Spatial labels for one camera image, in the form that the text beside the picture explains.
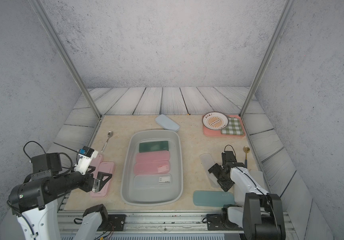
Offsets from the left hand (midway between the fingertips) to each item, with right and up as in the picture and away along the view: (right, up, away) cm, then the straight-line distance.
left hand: (102, 170), depth 61 cm
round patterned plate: (+60, +22, +54) cm, 84 cm away
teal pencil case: (+50, -21, +20) cm, 57 cm away
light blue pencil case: (+23, +20, +54) cm, 62 cm away
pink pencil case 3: (-11, -7, +29) cm, 32 cm away
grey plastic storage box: (+17, -21, +23) cm, 35 cm away
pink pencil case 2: (+22, -1, +38) cm, 44 cm away
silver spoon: (-17, +12, +47) cm, 51 cm away
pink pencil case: (+15, -7, +32) cm, 36 cm away
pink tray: (+54, +13, +50) cm, 74 cm away
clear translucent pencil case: (+17, -13, +24) cm, 32 cm away
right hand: (+52, -11, +25) cm, 59 cm away
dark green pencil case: (+15, +5, +38) cm, 41 cm away
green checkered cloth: (+72, +17, +50) cm, 90 cm away
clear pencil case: (+49, -5, +33) cm, 59 cm away
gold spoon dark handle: (+75, +3, +37) cm, 84 cm away
